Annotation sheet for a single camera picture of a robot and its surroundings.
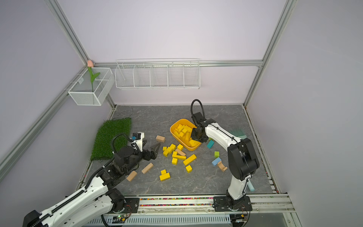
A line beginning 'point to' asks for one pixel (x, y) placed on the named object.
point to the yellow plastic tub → (190, 145)
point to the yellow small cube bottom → (163, 171)
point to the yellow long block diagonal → (190, 159)
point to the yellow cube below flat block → (174, 161)
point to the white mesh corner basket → (81, 91)
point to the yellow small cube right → (189, 169)
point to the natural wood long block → (147, 168)
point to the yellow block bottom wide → (165, 177)
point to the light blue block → (215, 162)
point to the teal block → (210, 144)
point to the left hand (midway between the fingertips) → (153, 143)
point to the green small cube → (216, 154)
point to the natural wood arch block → (221, 166)
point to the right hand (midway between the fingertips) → (194, 137)
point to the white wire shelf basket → (157, 74)
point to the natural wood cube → (160, 138)
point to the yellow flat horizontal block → (178, 157)
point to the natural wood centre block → (180, 152)
